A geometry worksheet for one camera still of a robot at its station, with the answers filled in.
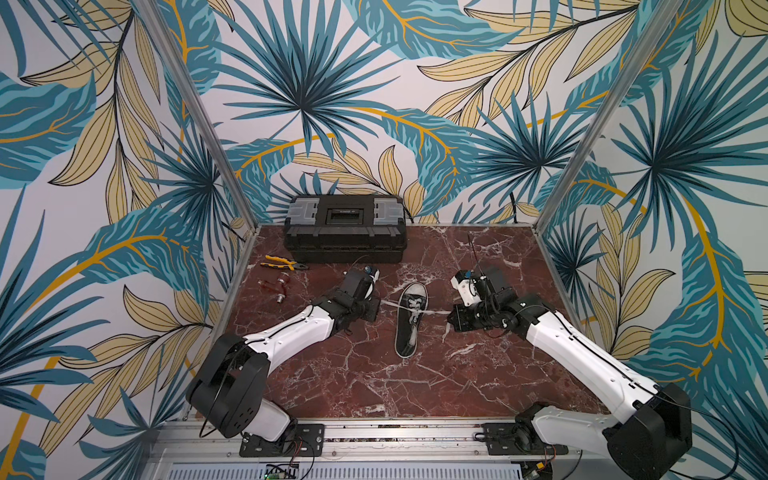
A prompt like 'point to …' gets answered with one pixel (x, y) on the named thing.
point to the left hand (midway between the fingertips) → (370, 303)
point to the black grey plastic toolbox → (345, 229)
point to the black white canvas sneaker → (411, 305)
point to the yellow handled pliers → (288, 263)
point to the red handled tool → (284, 278)
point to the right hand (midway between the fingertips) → (449, 317)
